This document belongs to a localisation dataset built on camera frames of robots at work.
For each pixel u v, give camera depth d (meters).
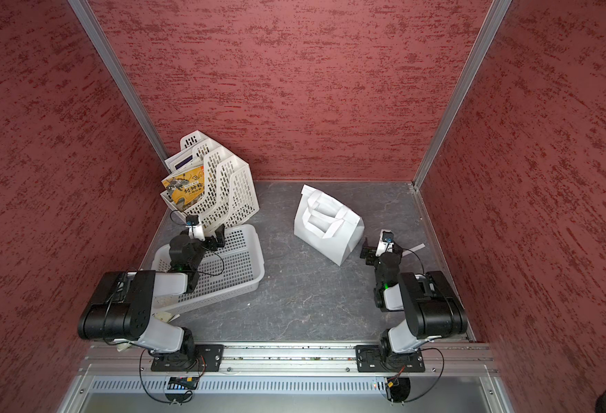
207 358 0.74
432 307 0.45
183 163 0.95
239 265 0.92
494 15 0.71
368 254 0.83
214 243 0.84
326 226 0.83
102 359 0.75
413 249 0.98
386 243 0.78
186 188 0.97
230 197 0.92
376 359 0.74
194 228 0.78
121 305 0.45
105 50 0.79
